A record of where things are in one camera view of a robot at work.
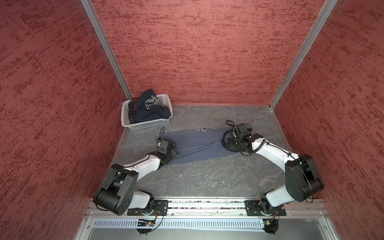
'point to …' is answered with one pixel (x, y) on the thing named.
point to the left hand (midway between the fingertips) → (173, 155)
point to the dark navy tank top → (146, 107)
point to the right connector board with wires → (271, 225)
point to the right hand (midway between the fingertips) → (230, 147)
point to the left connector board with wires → (146, 222)
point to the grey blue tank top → (196, 143)
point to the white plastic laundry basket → (164, 100)
